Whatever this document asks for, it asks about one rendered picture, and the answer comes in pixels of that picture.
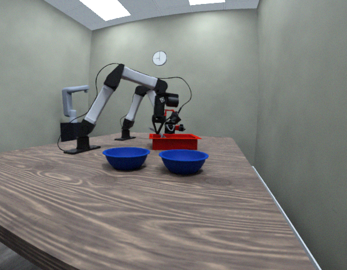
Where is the blue bowl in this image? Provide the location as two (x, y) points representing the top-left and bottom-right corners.
(103, 147), (150, 170)
(159, 150), (209, 174)

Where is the red divided box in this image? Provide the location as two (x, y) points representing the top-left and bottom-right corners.
(149, 134), (202, 150)

